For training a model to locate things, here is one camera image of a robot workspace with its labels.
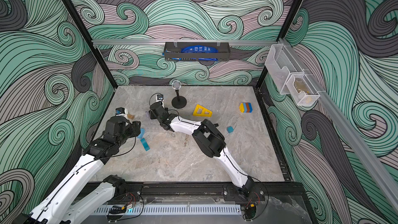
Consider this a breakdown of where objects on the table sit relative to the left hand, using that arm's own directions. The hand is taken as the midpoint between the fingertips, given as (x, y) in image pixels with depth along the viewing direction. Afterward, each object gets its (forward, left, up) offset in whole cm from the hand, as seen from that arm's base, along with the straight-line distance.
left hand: (137, 121), depth 77 cm
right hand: (+17, -6, -10) cm, 20 cm away
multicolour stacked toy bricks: (+22, -65, -17) cm, 70 cm away
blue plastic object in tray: (+42, -32, +16) cm, 55 cm away
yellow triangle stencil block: (+21, -33, -19) cm, 43 cm away
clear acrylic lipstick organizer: (+9, -1, -19) cm, 21 cm away
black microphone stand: (+28, -18, -18) cm, 38 cm away
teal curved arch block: (-4, 0, -20) cm, 20 cm away
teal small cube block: (+6, -51, -18) cm, 55 cm away
